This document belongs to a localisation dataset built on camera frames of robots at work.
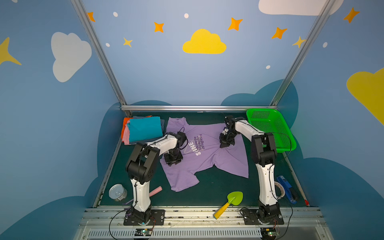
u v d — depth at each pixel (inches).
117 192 30.1
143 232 27.8
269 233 28.0
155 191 32.2
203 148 39.9
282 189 32.4
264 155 24.4
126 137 39.7
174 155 31.4
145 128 41.2
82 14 27.7
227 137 34.8
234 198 30.9
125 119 43.7
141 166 20.1
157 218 29.4
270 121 45.8
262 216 26.4
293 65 36.4
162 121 43.9
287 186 32.1
